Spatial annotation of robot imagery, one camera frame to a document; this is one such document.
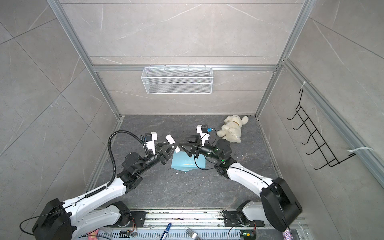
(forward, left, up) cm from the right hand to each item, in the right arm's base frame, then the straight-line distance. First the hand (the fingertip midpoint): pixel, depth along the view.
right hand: (182, 141), depth 69 cm
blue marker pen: (-32, +8, -28) cm, 43 cm away
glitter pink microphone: (-35, -47, -27) cm, 65 cm away
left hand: (-2, +3, +3) cm, 4 cm away
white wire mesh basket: (+50, +5, +1) cm, 50 cm away
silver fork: (-34, -4, -28) cm, 44 cm away
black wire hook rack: (-7, -61, +3) cm, 61 cm away
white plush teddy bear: (+21, -30, -19) cm, 41 cm away
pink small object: (-33, +42, -26) cm, 60 cm away
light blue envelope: (+3, +3, -26) cm, 27 cm away
